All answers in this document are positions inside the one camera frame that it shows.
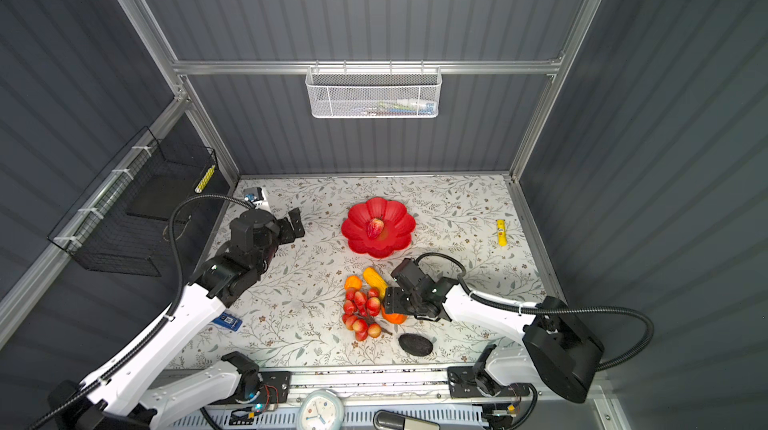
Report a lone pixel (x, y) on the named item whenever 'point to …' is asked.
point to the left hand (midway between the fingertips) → (282, 214)
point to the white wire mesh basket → (373, 93)
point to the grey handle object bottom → (391, 420)
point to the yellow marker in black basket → (205, 180)
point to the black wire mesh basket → (127, 220)
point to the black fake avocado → (415, 344)
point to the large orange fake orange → (395, 318)
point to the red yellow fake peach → (375, 227)
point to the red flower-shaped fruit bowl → (397, 233)
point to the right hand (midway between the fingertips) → (395, 306)
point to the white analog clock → (321, 410)
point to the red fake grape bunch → (360, 309)
